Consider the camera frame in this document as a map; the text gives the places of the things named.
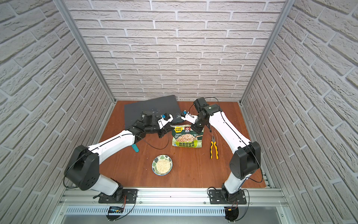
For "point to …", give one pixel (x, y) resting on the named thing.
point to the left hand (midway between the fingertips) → (171, 122)
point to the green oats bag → (183, 136)
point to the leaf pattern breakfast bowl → (158, 157)
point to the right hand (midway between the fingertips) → (191, 127)
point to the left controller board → (114, 212)
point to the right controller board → (231, 213)
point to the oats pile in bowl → (163, 166)
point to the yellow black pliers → (214, 143)
